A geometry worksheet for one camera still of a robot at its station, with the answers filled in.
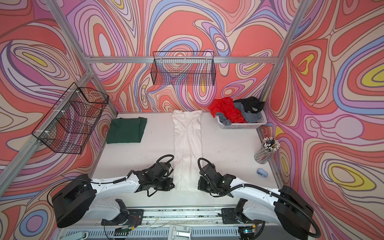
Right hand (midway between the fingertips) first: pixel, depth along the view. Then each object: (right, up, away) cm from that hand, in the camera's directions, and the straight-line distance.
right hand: (200, 188), depth 82 cm
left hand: (-13, +1, +1) cm, 13 cm away
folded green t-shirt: (-55, +32, +26) cm, 68 cm away
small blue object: (+36, +8, +4) cm, 38 cm away
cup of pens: (+38, +24, -1) cm, 45 cm away
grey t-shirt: (+36, +41, +22) cm, 59 cm away
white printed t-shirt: (-7, +7, +5) cm, 11 cm away
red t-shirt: (+21, +51, +32) cm, 64 cm away
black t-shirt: (+40, +52, +30) cm, 72 cm away
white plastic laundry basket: (+46, +38, +23) cm, 64 cm away
